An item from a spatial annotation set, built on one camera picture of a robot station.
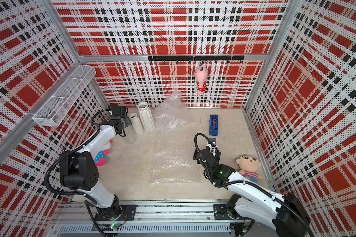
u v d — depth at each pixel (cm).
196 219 72
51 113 69
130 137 93
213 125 104
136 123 96
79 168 45
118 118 70
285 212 40
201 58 89
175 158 93
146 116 95
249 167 81
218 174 57
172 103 119
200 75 91
